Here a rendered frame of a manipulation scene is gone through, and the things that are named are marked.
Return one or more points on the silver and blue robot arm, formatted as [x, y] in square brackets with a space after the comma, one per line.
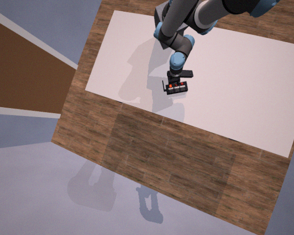
[199, 16]

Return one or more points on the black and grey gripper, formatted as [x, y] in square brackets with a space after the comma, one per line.
[173, 80]

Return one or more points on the black power strip panel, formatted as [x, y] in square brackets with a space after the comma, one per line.
[173, 88]

